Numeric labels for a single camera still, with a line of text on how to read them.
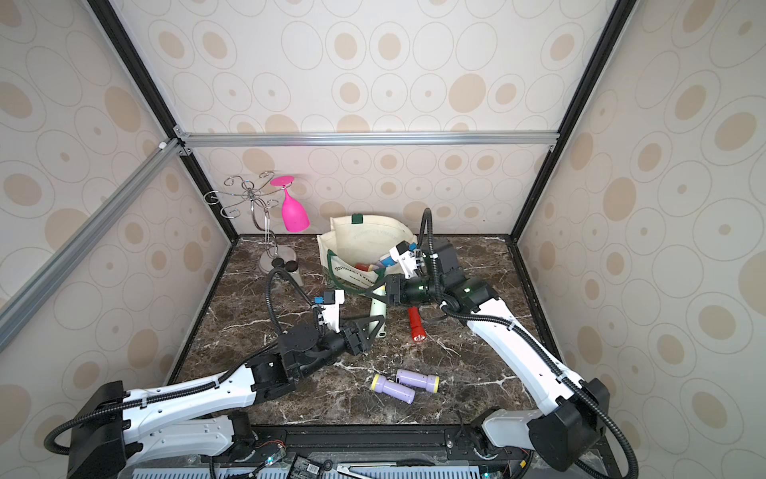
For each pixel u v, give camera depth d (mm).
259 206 941
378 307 671
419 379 814
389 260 979
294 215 946
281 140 1824
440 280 541
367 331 645
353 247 1029
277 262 1000
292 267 1000
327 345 601
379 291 662
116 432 409
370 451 733
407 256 659
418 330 919
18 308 512
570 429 376
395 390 796
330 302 618
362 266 1022
